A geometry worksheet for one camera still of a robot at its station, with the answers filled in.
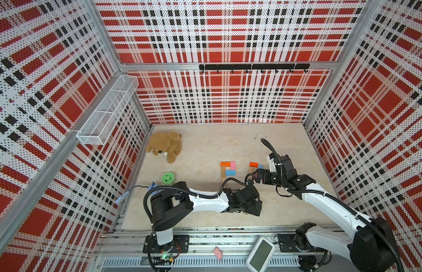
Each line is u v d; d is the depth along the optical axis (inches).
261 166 38.5
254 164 40.3
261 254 26.7
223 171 37.9
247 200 25.6
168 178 35.6
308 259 27.8
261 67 35.1
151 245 26.6
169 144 37.0
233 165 38.8
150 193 18.0
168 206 18.9
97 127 35.8
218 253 27.3
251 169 38.6
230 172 38.0
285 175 24.7
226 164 39.9
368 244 15.3
